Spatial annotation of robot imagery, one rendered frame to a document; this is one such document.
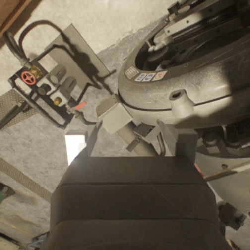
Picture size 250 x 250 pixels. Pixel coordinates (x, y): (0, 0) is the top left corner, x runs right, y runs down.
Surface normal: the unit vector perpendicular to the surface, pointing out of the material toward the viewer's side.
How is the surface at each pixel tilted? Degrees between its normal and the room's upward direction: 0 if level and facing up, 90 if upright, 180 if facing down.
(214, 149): 14
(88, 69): 0
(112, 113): 22
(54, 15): 0
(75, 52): 0
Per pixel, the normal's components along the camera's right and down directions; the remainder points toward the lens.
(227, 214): -0.76, -0.55
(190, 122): -0.41, 0.73
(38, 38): -0.12, 0.65
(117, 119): 0.20, 0.46
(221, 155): -0.58, -0.65
